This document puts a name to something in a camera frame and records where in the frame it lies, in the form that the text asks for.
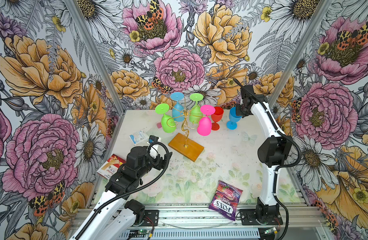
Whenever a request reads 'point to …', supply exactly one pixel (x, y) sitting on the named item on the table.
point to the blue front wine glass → (232, 124)
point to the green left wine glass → (167, 123)
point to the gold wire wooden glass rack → (178, 142)
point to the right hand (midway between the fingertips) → (242, 114)
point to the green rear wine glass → (195, 114)
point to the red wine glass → (217, 117)
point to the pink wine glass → (204, 126)
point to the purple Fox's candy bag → (226, 200)
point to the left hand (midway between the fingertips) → (162, 154)
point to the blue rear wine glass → (178, 110)
